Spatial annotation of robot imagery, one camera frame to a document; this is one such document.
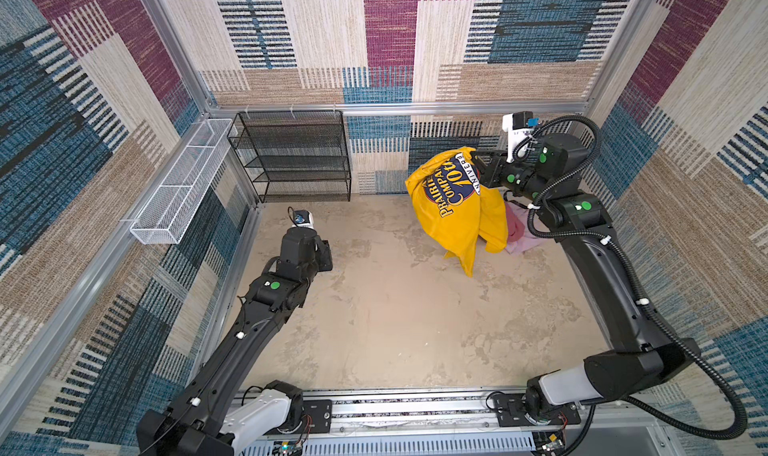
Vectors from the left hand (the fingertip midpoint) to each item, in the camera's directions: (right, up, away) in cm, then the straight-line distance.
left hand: (320, 239), depth 76 cm
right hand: (+35, +18, -11) cm, 41 cm away
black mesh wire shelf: (-17, +29, +34) cm, 47 cm away
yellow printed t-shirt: (+34, +8, 0) cm, 35 cm away
